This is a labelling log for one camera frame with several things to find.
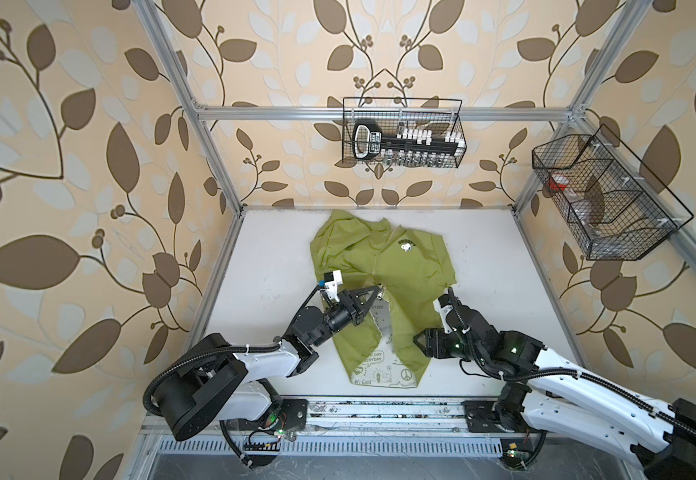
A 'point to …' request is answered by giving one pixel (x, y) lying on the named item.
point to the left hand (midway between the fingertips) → (381, 290)
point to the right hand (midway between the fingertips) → (423, 344)
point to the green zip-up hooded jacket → (411, 269)
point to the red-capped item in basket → (558, 182)
